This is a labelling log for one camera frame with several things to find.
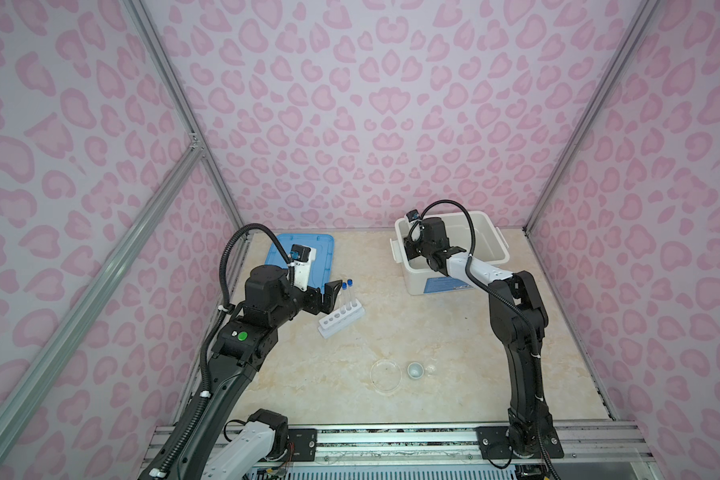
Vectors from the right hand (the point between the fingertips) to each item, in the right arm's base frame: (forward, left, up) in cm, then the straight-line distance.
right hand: (410, 233), depth 101 cm
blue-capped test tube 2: (-24, +21, -1) cm, 32 cm away
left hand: (-29, +23, +17) cm, 41 cm away
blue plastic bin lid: (-7, +31, -12) cm, 34 cm away
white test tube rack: (-28, +22, -9) cm, 37 cm away
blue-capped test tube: (-23, +19, +1) cm, 30 cm away
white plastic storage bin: (-17, -2, -2) cm, 17 cm away
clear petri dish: (-43, +8, -13) cm, 46 cm away
